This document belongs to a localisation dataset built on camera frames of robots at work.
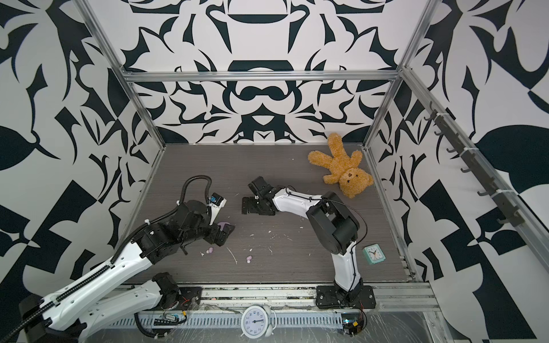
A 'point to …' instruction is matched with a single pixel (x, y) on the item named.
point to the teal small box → (373, 254)
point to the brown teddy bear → (353, 181)
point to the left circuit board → (169, 319)
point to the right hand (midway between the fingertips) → (249, 209)
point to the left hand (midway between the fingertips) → (223, 217)
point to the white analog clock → (257, 321)
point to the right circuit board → (351, 323)
